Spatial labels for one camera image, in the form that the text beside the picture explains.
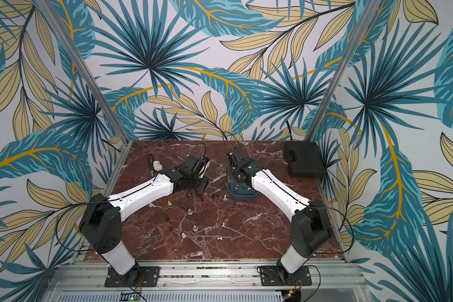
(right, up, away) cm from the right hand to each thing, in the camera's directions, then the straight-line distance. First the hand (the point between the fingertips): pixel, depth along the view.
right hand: (234, 173), depth 86 cm
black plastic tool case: (+40, +7, +18) cm, 44 cm away
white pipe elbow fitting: (-42, +3, +17) cm, 45 cm away
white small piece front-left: (-22, -27, -3) cm, 35 cm away
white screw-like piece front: (-6, -28, -4) cm, 29 cm away
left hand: (-14, -5, 0) cm, 15 cm away
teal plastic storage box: (+5, -9, +11) cm, 15 cm away
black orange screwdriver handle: (-46, +3, +19) cm, 50 cm away
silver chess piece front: (-18, -25, -2) cm, 30 cm away
